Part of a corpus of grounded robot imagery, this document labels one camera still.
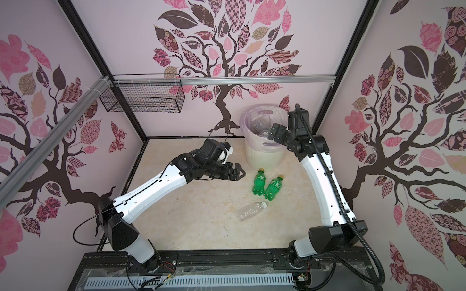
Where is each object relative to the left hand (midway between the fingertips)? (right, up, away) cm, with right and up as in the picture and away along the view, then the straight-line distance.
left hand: (236, 176), depth 73 cm
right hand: (+19, +19, 0) cm, 27 cm away
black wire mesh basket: (-60, +49, +48) cm, 91 cm away
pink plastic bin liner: (+20, +32, +24) cm, 45 cm away
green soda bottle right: (+19, -8, +17) cm, 27 cm away
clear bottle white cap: (+7, -18, +14) cm, 24 cm away
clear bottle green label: (+14, +25, +24) cm, 37 cm away
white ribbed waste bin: (+17, +6, +21) cm, 28 cm away
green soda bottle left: (+12, -6, +21) cm, 25 cm away
